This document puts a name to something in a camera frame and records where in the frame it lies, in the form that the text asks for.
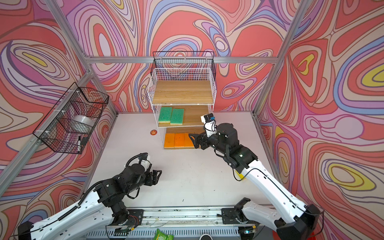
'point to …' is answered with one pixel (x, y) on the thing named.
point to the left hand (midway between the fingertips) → (159, 171)
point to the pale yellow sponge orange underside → (188, 141)
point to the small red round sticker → (153, 132)
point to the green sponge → (165, 114)
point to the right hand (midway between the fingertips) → (198, 134)
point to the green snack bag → (160, 235)
